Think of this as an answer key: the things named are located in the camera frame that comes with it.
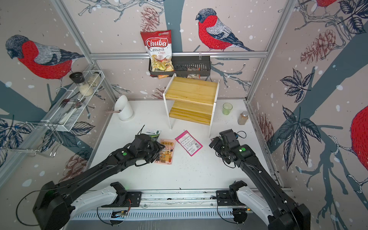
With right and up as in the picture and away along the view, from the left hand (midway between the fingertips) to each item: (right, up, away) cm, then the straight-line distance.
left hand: (167, 146), depth 79 cm
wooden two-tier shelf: (+14, +26, -3) cm, 30 cm away
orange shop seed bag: (-2, -9, +11) cm, 14 cm away
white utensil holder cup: (-33, +23, +19) cm, 45 cm away
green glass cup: (+43, +22, +34) cm, 59 cm away
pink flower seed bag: (+11, 0, +16) cm, 20 cm away
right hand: (+27, 0, +1) cm, 27 cm away
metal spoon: (-44, +23, -8) cm, 51 cm away
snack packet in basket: (+16, +43, +11) cm, 47 cm away
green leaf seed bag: (-12, +4, +22) cm, 25 cm away
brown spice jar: (+51, +15, +20) cm, 57 cm away
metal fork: (-50, +25, -8) cm, 57 cm away
